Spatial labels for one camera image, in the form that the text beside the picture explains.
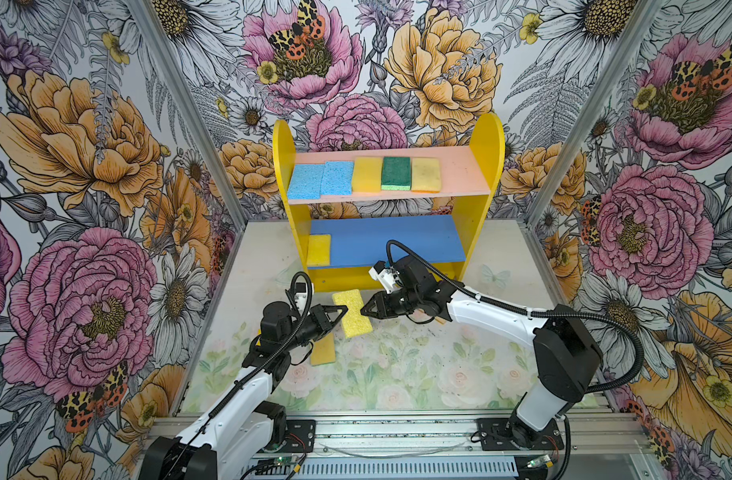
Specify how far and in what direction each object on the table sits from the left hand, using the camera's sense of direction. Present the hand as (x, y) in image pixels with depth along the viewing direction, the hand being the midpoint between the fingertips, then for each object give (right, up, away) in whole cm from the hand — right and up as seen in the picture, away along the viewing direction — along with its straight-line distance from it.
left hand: (348, 317), depth 79 cm
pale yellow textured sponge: (+1, -1, -1) cm, 2 cm away
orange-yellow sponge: (-8, -11, +8) cm, 16 cm away
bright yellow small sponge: (-10, +17, +14) cm, 24 cm away
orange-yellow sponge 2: (+21, +3, -15) cm, 26 cm away
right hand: (+5, -1, 0) cm, 5 cm away
